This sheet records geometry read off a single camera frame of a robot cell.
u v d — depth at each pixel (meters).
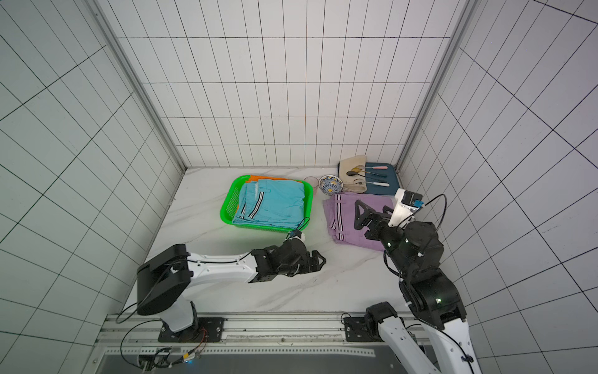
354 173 1.17
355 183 1.14
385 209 0.61
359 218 0.54
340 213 1.00
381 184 1.14
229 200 0.97
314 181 1.09
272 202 0.96
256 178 1.03
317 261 0.72
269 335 0.73
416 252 0.40
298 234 0.78
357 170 1.18
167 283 0.43
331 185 1.10
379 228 0.51
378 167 1.19
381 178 1.16
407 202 0.48
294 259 0.64
